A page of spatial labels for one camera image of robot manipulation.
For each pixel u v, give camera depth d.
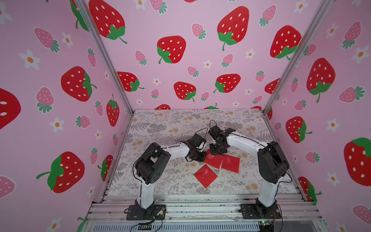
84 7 0.68
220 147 0.77
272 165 0.51
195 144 0.77
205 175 0.88
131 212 0.73
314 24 0.74
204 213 0.75
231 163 0.93
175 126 1.11
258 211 0.67
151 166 0.50
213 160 0.95
